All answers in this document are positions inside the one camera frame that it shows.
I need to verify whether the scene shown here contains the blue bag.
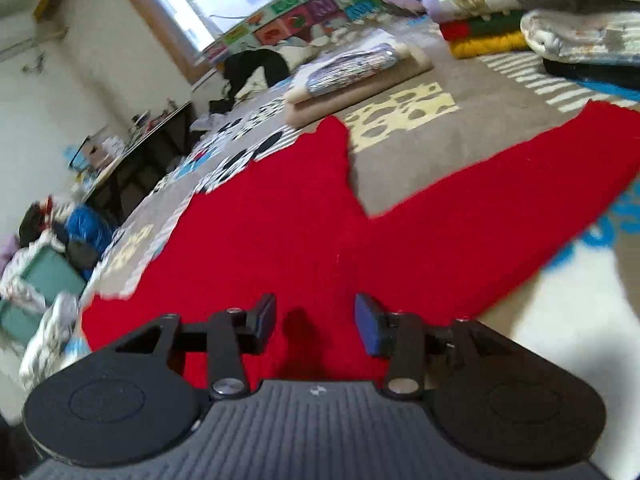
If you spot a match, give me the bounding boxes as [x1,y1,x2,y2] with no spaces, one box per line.
[66,204,115,267]

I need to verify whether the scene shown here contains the colourful printed headboard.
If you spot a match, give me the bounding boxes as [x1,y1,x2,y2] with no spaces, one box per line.
[202,0,388,63]

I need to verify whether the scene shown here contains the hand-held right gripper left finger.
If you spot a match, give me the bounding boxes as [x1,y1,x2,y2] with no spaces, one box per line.
[107,292,278,402]

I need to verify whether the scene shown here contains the teal box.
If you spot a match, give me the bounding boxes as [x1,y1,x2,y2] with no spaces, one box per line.
[0,246,87,346]

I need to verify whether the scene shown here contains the white crumpled cloth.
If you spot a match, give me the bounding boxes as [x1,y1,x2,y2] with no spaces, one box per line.
[19,291,83,391]

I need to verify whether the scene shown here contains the black garment pile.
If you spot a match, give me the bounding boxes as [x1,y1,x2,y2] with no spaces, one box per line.
[220,49,292,103]

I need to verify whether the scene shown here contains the folded sequin print garment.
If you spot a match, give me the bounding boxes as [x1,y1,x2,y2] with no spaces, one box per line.
[304,44,400,96]

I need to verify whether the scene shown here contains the clutter of desk items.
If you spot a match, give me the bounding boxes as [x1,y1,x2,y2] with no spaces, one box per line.
[64,100,192,196]

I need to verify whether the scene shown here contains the printed cartoon blanket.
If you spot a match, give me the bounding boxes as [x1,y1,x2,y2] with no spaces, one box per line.
[75,15,640,471]

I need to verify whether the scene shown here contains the stack of colourful folded clothes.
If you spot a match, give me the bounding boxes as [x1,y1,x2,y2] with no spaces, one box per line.
[407,0,531,60]

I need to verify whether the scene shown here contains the white air conditioner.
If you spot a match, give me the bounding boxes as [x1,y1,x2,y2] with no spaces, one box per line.
[0,14,68,56]

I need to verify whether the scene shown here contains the dark desk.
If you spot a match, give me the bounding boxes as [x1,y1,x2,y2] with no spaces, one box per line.
[82,101,196,221]

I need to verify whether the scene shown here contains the folded beige garment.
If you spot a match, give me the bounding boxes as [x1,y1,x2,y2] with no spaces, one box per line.
[284,40,435,127]

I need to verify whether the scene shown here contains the stack of grey folded clothes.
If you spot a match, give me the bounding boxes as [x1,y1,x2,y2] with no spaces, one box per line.
[500,0,640,92]

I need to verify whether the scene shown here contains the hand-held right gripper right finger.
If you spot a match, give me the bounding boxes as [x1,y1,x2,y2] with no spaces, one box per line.
[354,292,506,402]

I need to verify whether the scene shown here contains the red knit pants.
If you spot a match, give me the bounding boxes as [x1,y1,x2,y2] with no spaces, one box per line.
[80,100,640,397]

